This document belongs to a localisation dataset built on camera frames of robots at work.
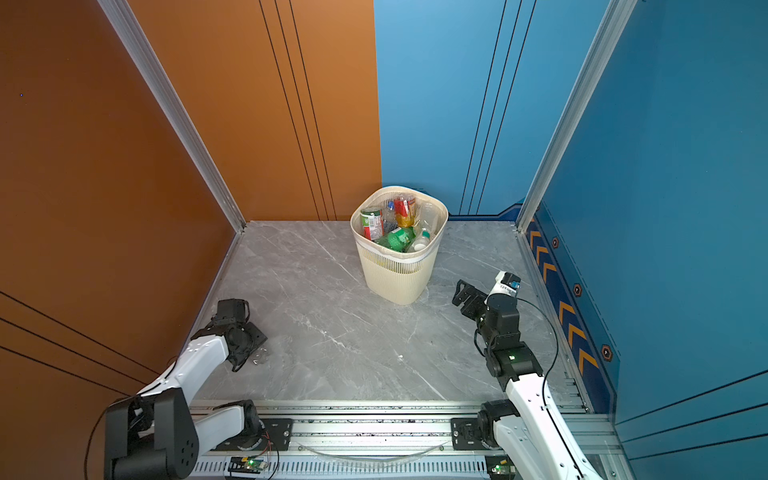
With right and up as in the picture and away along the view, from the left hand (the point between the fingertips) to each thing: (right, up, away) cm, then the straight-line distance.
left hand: (255, 338), depth 89 cm
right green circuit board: (+67, -26, -17) cm, 74 cm away
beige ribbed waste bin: (+41, +19, -6) cm, 46 cm away
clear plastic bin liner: (+37, +41, +3) cm, 56 cm away
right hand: (+61, +16, -10) cm, 64 cm away
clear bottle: (+51, +36, -1) cm, 63 cm away
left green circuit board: (+5, -25, -17) cm, 31 cm away
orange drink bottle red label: (+44, +38, -2) cm, 59 cm away
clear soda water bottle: (+40, +37, +3) cm, 55 cm away
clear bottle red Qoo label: (+35, +34, -6) cm, 49 cm away
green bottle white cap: (+43, +29, -6) cm, 53 cm away
